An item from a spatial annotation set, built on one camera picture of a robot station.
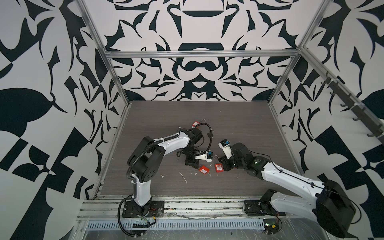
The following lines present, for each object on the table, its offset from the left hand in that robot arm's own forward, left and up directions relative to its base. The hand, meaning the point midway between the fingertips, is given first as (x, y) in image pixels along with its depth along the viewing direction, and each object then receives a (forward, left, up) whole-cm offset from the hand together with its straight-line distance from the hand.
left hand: (196, 162), depth 87 cm
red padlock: (-5, -4, 0) cm, 6 cm away
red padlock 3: (+29, -1, -1) cm, 29 cm away
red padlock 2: (-3, -12, 0) cm, 13 cm away
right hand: (-1, -12, +5) cm, 13 cm away
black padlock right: (+20, -10, -2) cm, 22 cm away
